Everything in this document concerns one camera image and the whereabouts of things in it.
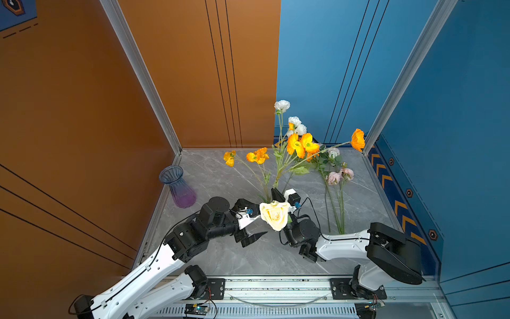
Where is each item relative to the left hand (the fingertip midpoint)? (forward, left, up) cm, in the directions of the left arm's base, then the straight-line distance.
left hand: (259, 214), depth 66 cm
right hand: (+10, -4, +1) cm, 11 cm away
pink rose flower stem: (+36, -40, -21) cm, 58 cm away
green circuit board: (-24, +22, -26) cm, 42 cm away
